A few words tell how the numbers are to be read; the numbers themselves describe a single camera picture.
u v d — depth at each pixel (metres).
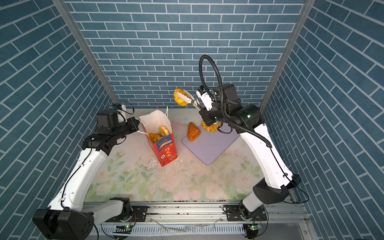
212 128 1.05
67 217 0.36
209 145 1.02
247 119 0.39
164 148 0.79
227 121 0.41
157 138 0.87
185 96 0.66
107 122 0.53
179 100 0.70
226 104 0.43
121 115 0.58
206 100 0.53
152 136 0.92
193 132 1.02
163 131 0.90
